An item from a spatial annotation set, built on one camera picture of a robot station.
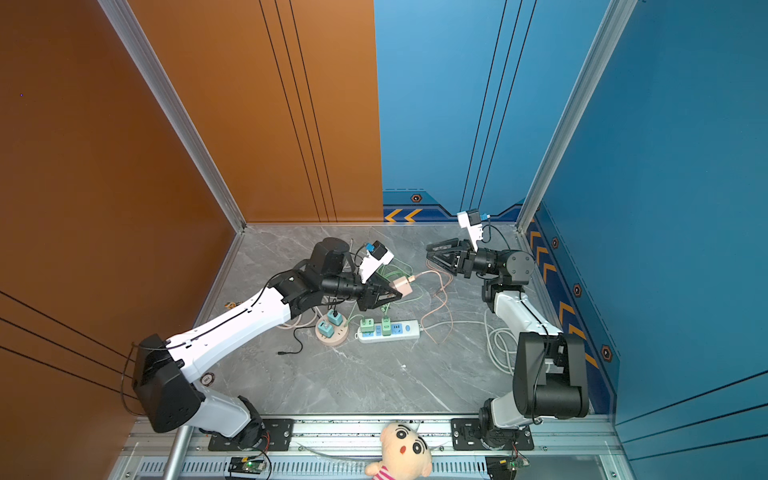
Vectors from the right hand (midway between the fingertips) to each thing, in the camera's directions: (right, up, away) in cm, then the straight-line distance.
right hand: (428, 260), depth 69 cm
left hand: (-7, -7, +1) cm, 10 cm away
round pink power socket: (-24, -23, +19) cm, 39 cm away
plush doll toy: (-6, -42, -5) cm, 43 cm away
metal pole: (-59, -45, 0) cm, 74 cm away
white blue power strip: (-4, -22, +20) cm, 30 cm away
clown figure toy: (-62, -16, +27) cm, 69 cm away
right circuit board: (+18, -49, +1) cm, 53 cm away
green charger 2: (-10, -19, +15) cm, 27 cm away
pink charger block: (-6, -6, -1) cm, 8 cm away
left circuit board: (-44, -49, +2) cm, 66 cm away
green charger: (-16, -19, +16) cm, 29 cm away
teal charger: (-27, -21, +15) cm, 37 cm away
